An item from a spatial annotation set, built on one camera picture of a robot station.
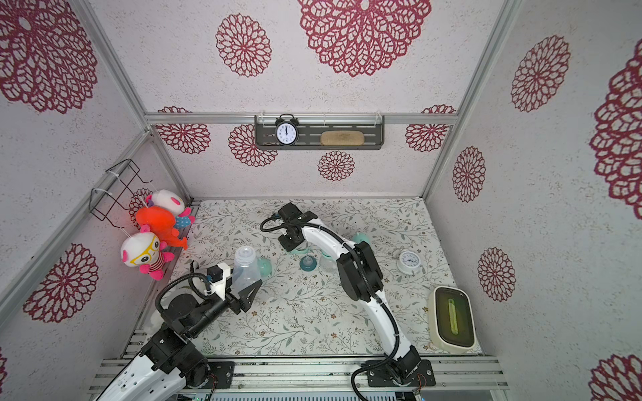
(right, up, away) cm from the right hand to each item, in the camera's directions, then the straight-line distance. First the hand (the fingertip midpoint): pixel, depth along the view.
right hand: (287, 238), depth 98 cm
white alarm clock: (+47, -9, -3) cm, 48 cm away
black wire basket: (-51, +12, -26) cm, 58 cm away
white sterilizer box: (+54, -25, -20) cm, 63 cm away
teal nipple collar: (+8, -10, -1) cm, 13 cm away
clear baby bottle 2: (+16, -10, -2) cm, 19 cm away
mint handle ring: (+5, -5, -1) cm, 8 cm away
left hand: (-7, -9, -26) cm, 28 cm away
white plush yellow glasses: (-44, -2, -18) cm, 47 cm away
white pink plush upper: (-43, +14, -5) cm, 46 cm away
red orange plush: (-44, +6, -9) cm, 45 cm away
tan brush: (+21, +37, -8) cm, 43 cm away
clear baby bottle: (-9, -8, -24) cm, 27 cm away
